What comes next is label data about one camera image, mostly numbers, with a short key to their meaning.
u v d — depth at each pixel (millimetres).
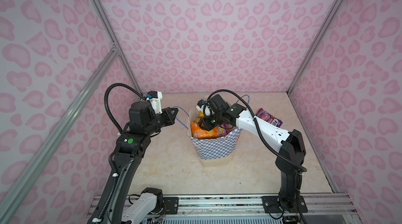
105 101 451
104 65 803
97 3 751
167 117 578
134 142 449
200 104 735
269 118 1018
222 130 792
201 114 706
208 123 722
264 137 483
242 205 750
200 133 751
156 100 596
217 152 755
